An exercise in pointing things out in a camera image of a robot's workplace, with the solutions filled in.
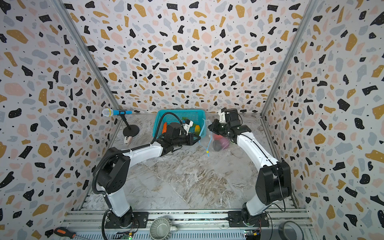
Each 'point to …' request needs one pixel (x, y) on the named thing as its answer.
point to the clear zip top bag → (209, 140)
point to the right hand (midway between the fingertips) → (205, 123)
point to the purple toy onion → (225, 142)
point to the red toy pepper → (217, 137)
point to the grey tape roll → (300, 235)
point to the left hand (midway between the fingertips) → (201, 135)
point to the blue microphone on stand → (130, 130)
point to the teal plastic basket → (197, 116)
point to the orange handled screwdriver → (64, 231)
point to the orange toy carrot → (164, 128)
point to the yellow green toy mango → (197, 129)
